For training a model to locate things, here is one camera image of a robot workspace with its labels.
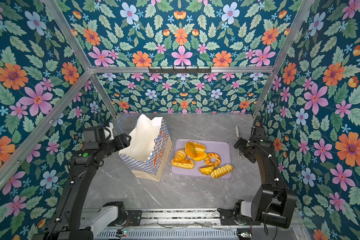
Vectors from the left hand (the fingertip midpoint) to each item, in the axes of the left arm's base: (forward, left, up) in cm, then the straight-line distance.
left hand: (126, 135), depth 73 cm
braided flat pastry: (-7, -29, -24) cm, 38 cm away
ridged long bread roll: (-13, -48, -22) cm, 55 cm away
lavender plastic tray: (+7, -54, -29) cm, 61 cm away
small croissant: (-2, -25, -21) cm, 33 cm away
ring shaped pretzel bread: (-1, -45, -25) cm, 51 cm away
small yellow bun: (-12, -41, -22) cm, 48 cm away
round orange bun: (+1, -32, -18) cm, 37 cm away
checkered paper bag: (+10, -5, -28) cm, 30 cm away
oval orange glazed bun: (-2, -37, -23) cm, 44 cm away
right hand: (-3, -61, -14) cm, 63 cm away
